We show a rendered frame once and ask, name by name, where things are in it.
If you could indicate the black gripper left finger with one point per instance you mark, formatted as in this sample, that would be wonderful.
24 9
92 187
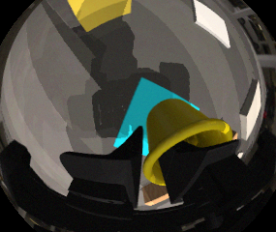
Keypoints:
122 166

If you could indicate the white flat block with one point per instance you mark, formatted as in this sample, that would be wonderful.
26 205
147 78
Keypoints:
239 154

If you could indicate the beige flat block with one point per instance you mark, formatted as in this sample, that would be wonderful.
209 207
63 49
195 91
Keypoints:
250 112

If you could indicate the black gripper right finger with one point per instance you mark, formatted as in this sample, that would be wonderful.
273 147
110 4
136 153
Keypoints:
182 164

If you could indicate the yellow cup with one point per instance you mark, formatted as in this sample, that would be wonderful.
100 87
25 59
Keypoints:
173 120

